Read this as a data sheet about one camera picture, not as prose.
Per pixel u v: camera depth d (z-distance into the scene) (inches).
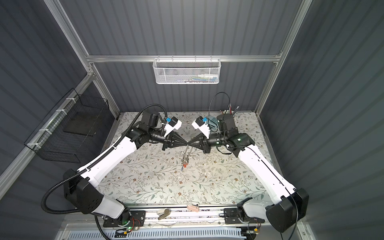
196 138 24.9
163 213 29.0
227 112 42.5
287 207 14.9
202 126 23.2
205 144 22.9
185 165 28.5
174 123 23.2
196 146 25.4
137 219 28.4
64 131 28.4
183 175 34.9
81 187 16.2
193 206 29.7
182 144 25.8
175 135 25.3
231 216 28.8
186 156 26.8
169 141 23.6
